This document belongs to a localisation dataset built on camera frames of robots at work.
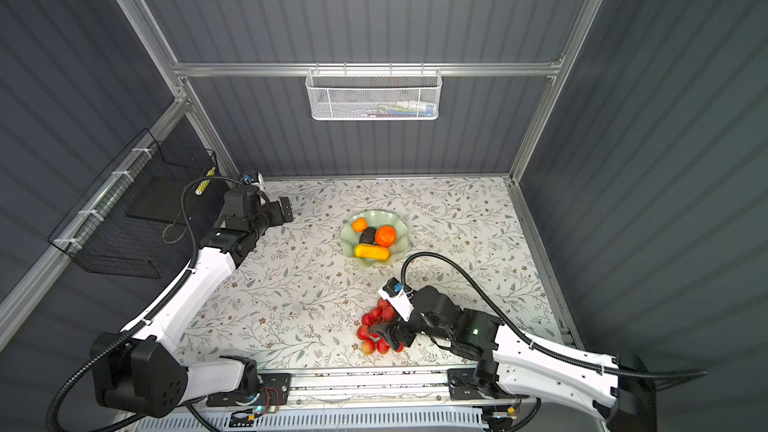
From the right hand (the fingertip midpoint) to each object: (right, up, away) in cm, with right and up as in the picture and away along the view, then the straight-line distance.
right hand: (386, 316), depth 72 cm
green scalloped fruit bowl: (-12, +16, +27) cm, 33 cm away
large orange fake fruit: (-1, +18, +24) cm, 30 cm away
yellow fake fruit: (-5, +12, +20) cm, 24 cm away
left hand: (-32, +28, +9) cm, 43 cm away
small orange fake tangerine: (-9, +21, +26) cm, 35 cm away
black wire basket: (-62, +23, 0) cm, 66 cm away
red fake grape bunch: (-4, -10, +6) cm, 12 cm away
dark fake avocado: (-7, +17, +26) cm, 32 cm away
